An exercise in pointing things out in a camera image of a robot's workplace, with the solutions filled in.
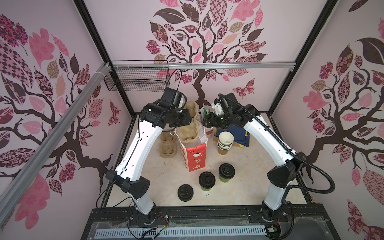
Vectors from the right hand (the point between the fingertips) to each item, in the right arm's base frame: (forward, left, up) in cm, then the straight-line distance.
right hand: (208, 122), depth 76 cm
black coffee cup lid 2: (-24, +1, -17) cm, 29 cm away
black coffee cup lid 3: (-27, +13, -27) cm, 41 cm away
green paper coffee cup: (-22, -8, -25) cm, 34 cm away
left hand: (-4, +10, +5) cm, 12 cm away
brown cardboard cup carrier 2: (0, +25, -25) cm, 35 cm away
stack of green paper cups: (+1, -12, -20) cm, 24 cm away
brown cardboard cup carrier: (-7, +9, 0) cm, 12 cm away
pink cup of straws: (+9, -2, -20) cm, 22 cm away
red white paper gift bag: (-14, +8, -8) cm, 18 cm away
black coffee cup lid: (-20, -9, -17) cm, 28 cm away
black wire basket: (+36, +40, +5) cm, 54 cm away
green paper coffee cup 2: (-26, +2, -27) cm, 37 cm away
